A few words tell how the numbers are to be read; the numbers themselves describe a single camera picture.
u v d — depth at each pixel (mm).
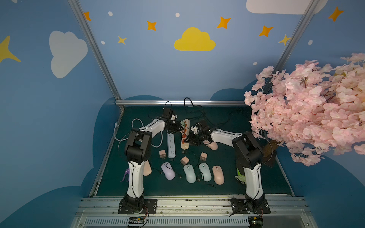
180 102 1185
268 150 869
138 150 570
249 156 550
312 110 550
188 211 734
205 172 843
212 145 967
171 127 905
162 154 931
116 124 1118
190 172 853
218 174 839
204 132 820
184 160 895
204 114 1188
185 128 1017
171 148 950
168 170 841
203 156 911
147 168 867
